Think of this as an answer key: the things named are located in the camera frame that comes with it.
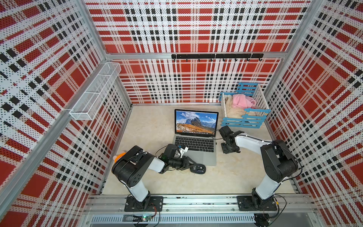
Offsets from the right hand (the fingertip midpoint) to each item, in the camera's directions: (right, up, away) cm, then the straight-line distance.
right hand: (231, 148), depth 93 cm
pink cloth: (+11, +33, +11) cm, 37 cm away
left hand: (-24, -8, -7) cm, 27 cm away
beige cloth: (+5, +25, +13) cm, 29 cm away
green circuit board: (-50, -29, -24) cm, 63 cm away
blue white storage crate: (+24, +42, +19) cm, 52 cm away
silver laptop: (-23, +12, +5) cm, 26 cm away
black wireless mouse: (-22, -10, -9) cm, 26 cm away
